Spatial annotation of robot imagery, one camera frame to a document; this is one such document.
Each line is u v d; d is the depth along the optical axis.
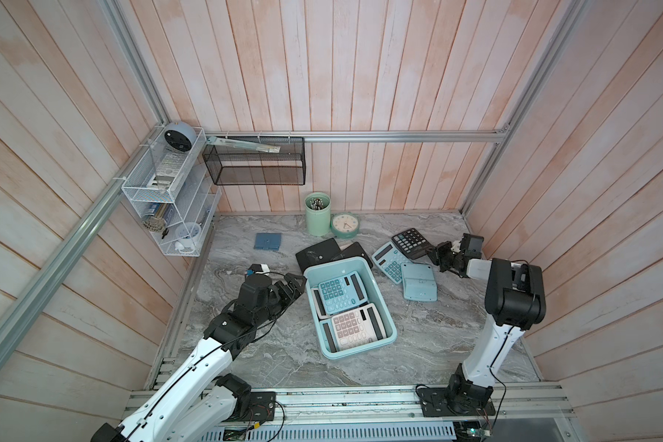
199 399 0.47
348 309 0.84
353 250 1.03
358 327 0.80
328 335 0.80
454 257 0.88
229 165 1.06
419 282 0.95
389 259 1.02
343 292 0.88
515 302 0.56
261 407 0.73
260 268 0.71
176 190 0.75
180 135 0.80
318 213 1.01
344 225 1.14
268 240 1.09
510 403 0.75
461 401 0.68
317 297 0.89
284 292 0.66
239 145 0.91
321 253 1.01
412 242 1.07
